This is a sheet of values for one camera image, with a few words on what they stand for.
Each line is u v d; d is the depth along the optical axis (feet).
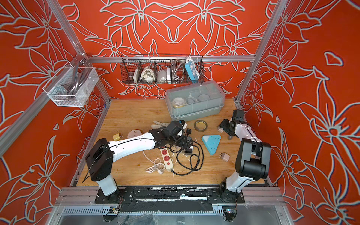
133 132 3.16
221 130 3.20
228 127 2.69
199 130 3.29
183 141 2.34
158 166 2.71
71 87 2.55
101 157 1.60
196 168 2.68
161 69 3.16
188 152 2.76
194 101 3.20
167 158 2.74
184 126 2.48
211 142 2.96
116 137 3.13
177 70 2.72
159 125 3.32
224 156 2.79
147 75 2.95
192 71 2.87
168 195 2.44
